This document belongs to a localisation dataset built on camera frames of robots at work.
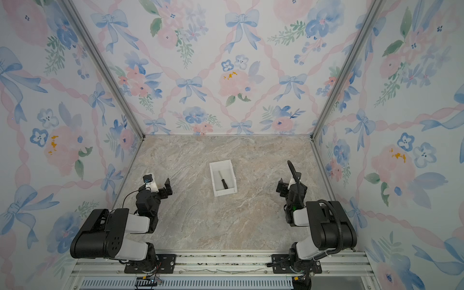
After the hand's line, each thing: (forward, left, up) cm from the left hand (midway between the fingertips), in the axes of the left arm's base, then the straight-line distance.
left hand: (160, 179), depth 90 cm
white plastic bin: (+10, -33, -8) cm, 35 cm away
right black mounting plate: (-35, -57, -7) cm, 67 cm away
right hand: (+2, -67, -3) cm, 67 cm away
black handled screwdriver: (+3, -31, -7) cm, 32 cm away
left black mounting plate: (-35, -9, -9) cm, 37 cm away
